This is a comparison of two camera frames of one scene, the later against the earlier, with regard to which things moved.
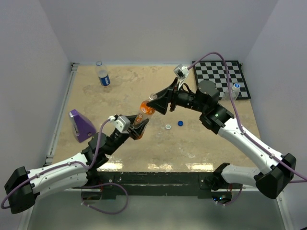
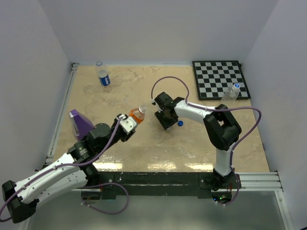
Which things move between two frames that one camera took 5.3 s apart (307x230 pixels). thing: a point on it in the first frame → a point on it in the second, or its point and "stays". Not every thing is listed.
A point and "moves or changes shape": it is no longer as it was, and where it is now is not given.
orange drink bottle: (145, 112) moves or changes shape
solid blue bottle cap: (180, 123) stays
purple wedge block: (82, 128) stays
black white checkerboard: (214, 72) stays
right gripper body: (173, 94) → (166, 121)
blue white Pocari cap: (236, 86) stays
